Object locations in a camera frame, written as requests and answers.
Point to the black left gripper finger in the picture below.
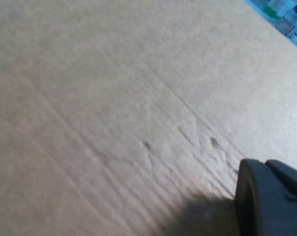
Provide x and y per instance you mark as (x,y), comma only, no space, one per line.
(266,198)

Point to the brown cardboard drawer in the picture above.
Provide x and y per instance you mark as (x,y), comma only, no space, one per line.
(130,117)

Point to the cluttered blue storage bin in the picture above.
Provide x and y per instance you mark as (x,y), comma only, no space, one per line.
(281,14)

